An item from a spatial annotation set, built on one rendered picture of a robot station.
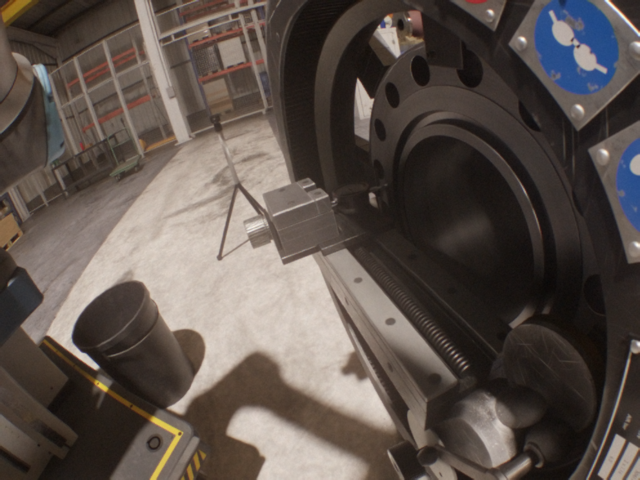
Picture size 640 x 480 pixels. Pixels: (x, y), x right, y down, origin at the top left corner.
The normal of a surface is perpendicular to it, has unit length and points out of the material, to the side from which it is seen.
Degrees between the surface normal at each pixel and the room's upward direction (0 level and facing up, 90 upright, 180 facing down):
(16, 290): 90
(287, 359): 0
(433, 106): 90
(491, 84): 90
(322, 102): 119
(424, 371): 2
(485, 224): 48
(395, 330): 2
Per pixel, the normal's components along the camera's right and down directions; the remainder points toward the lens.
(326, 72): -0.29, 0.94
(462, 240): 0.06, -0.28
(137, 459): -0.22, -0.82
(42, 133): 0.73, 0.59
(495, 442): -0.70, -0.15
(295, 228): 0.30, 0.41
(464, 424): -0.92, 0.35
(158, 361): 0.90, 0.10
